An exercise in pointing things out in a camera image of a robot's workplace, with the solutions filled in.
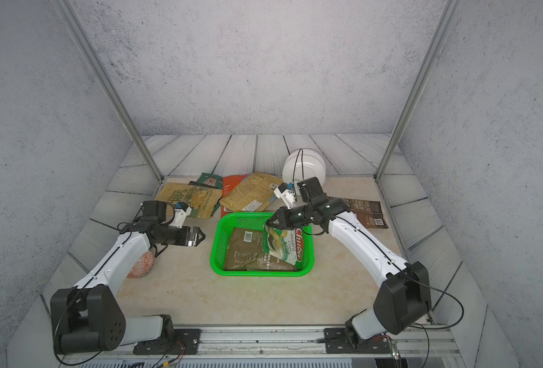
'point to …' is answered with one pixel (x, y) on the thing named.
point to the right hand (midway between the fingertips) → (268, 224)
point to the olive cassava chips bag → (247, 251)
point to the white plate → (315, 167)
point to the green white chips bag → (286, 244)
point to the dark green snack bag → (208, 180)
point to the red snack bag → (229, 183)
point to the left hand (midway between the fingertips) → (196, 234)
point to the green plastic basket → (218, 246)
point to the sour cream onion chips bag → (202, 202)
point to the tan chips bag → (255, 193)
